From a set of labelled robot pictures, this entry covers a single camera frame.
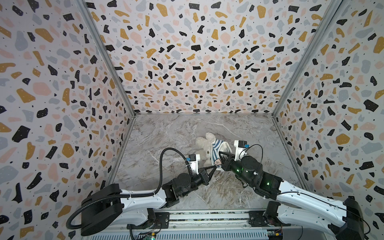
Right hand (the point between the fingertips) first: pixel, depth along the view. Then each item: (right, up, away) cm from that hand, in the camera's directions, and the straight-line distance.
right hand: (218, 151), depth 69 cm
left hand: (+1, -7, 0) cm, 7 cm away
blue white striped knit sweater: (0, +2, +1) cm, 3 cm away
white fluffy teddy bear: (-6, 0, +21) cm, 22 cm away
